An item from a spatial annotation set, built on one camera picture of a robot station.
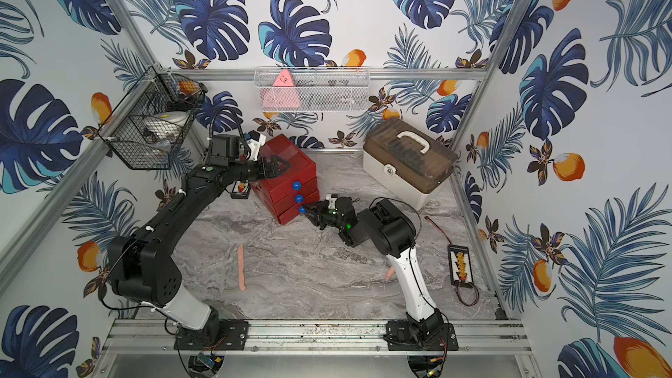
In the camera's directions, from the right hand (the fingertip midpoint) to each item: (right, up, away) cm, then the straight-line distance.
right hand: (301, 207), depth 97 cm
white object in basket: (-39, +27, -17) cm, 50 cm away
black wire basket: (-52, +42, -2) cm, 67 cm away
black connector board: (+54, -18, -11) cm, 58 cm away
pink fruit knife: (-19, -19, -9) cm, 29 cm away
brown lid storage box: (+37, +17, -5) cm, 41 cm away
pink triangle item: (-6, +40, -6) cm, 41 cm away
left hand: (-5, +15, -14) cm, 21 cm away
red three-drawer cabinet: (-4, +5, -9) cm, 11 cm away
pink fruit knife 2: (+30, -21, -10) cm, 38 cm away
